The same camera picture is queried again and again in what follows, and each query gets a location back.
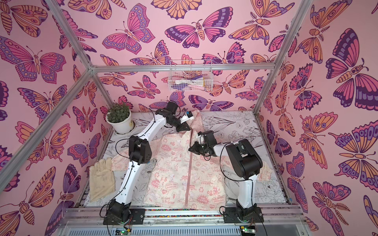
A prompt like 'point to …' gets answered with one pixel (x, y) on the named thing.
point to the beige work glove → (102, 181)
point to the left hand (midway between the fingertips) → (191, 127)
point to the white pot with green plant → (119, 116)
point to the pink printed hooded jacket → (180, 174)
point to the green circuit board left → (119, 232)
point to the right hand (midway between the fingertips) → (189, 148)
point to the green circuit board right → (246, 230)
